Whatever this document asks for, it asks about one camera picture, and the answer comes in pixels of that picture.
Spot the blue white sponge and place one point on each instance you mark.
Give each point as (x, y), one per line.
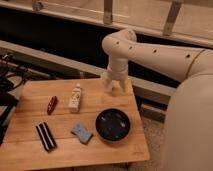
(82, 133)

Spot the red pocket knife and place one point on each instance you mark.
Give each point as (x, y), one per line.
(52, 104)

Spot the black white striped eraser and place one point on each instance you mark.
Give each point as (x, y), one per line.
(46, 137)

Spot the black bowl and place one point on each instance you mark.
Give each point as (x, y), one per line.
(112, 124)

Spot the white plastic bottle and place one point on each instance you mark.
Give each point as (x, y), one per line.
(74, 101)

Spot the wooden cutting board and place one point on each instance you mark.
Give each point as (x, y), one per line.
(22, 148)

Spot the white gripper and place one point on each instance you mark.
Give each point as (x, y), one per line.
(116, 75)

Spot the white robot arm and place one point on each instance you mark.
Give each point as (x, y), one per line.
(188, 137)

